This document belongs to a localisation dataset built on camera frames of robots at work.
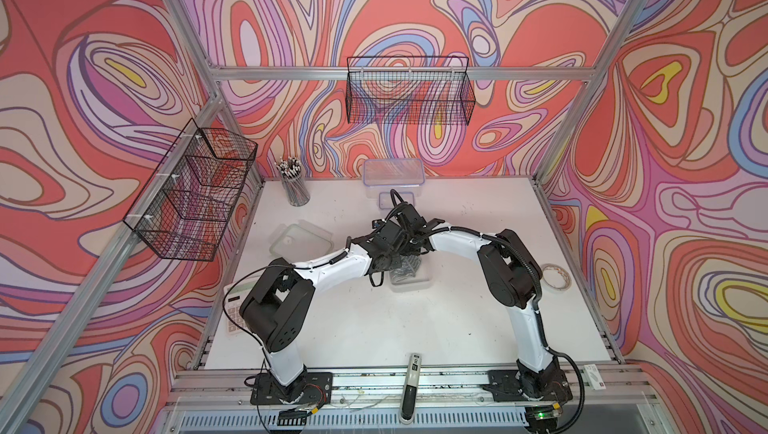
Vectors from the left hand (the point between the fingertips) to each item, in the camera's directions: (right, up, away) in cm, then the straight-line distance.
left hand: (397, 262), depth 91 cm
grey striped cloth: (+4, -1, +3) cm, 6 cm away
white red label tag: (+49, -26, -16) cm, 58 cm away
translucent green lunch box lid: (-32, +5, +9) cm, 34 cm away
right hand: (-1, +1, +8) cm, 8 cm away
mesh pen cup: (-36, +25, +14) cm, 46 cm away
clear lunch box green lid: (+7, -5, -2) cm, 9 cm away
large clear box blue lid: (-1, +30, +31) cm, 43 cm away
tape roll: (+52, -3, +3) cm, 53 cm away
